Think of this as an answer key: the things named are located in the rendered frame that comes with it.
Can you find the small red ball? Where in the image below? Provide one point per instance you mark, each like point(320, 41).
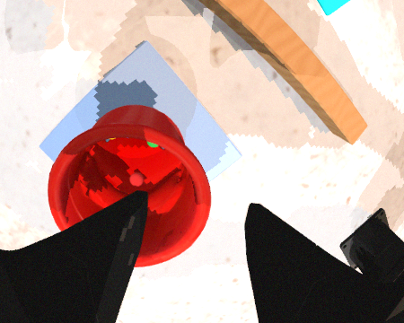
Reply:
point(136, 179)

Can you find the red cup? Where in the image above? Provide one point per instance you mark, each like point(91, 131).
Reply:
point(90, 174)

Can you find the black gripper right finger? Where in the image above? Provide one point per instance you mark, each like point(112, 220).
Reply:
point(293, 281)

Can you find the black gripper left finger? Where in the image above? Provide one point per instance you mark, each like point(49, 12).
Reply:
point(79, 275)

